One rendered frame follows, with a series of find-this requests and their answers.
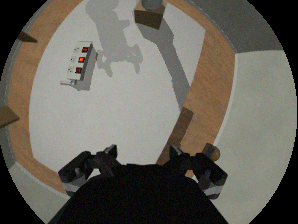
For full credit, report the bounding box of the grey power strip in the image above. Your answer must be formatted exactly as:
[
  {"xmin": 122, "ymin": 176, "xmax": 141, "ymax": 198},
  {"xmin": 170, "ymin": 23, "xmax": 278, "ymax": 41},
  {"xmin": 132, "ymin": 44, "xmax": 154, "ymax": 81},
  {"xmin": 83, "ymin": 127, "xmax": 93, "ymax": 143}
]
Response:
[{"xmin": 59, "ymin": 42, "xmax": 93, "ymax": 85}]

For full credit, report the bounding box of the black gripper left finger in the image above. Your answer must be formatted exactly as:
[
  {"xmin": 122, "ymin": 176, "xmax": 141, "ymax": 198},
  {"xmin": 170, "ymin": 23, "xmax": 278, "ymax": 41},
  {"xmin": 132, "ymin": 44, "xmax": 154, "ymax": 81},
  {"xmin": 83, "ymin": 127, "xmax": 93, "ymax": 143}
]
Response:
[{"xmin": 58, "ymin": 144, "xmax": 131, "ymax": 197}]

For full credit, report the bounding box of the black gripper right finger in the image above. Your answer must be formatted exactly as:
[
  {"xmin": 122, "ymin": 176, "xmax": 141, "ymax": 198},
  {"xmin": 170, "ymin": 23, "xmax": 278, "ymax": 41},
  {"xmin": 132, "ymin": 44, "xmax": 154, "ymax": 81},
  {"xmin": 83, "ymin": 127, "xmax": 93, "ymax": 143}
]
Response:
[{"xmin": 152, "ymin": 145, "xmax": 228, "ymax": 200}]

